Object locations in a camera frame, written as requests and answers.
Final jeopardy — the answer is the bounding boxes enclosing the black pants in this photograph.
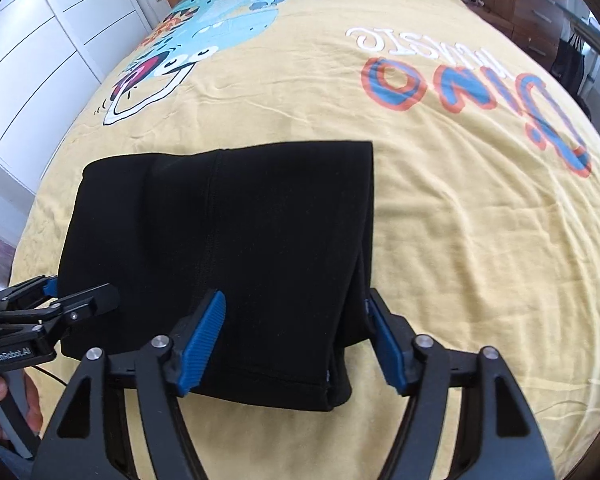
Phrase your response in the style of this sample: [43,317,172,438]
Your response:
[58,141,374,412]

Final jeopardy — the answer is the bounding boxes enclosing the yellow dinosaur bedspread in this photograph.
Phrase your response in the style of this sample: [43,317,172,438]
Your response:
[12,0,600,478]

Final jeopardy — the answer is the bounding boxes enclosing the white wardrobe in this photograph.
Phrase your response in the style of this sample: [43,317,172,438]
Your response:
[0,0,149,192]

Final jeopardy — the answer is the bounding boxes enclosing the black bag on floor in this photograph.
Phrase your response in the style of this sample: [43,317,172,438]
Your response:
[550,32,592,119]

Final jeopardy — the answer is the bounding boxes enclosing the glass top desk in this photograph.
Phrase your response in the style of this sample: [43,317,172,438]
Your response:
[549,0,600,72]

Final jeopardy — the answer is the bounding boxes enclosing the wooden chest of drawers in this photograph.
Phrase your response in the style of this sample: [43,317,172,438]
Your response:
[481,0,566,70]

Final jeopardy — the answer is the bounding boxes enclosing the wooden nightstand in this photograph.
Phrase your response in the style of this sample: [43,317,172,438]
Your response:
[465,1,514,38]

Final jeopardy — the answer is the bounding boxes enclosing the black cable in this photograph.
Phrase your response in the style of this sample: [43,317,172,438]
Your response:
[32,364,69,388]

